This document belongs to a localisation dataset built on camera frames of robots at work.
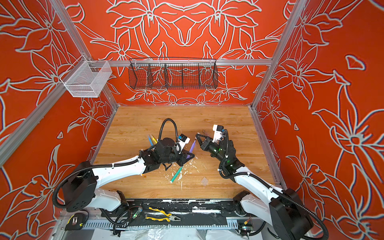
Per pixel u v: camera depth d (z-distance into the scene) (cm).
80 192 41
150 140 98
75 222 68
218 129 70
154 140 98
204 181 81
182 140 70
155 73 100
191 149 74
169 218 70
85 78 91
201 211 73
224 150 59
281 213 40
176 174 83
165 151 62
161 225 70
